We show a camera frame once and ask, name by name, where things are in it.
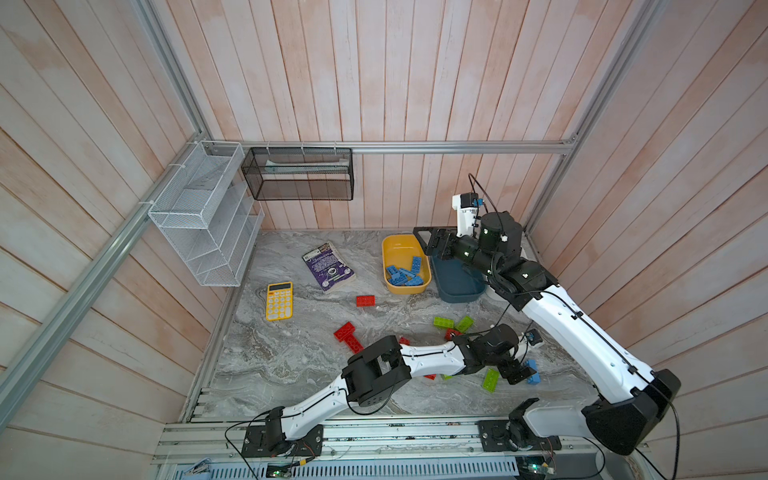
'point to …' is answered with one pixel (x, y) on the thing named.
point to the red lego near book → (366, 301)
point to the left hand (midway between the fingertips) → (525, 362)
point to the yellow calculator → (279, 301)
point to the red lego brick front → (430, 376)
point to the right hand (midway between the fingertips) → (425, 230)
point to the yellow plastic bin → (407, 267)
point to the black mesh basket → (299, 173)
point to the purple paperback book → (331, 271)
